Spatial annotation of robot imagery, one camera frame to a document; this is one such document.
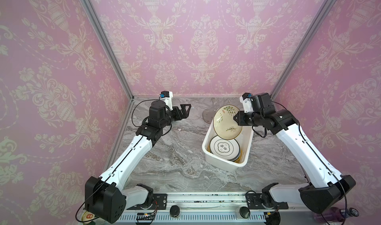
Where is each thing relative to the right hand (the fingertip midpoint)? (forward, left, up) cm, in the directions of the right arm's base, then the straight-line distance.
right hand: (236, 116), depth 73 cm
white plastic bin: (+2, -11, -26) cm, 29 cm away
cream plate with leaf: (-3, +5, -5) cm, 7 cm away
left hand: (+6, +25, +2) cm, 26 cm away
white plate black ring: (-6, +2, -24) cm, 25 cm away
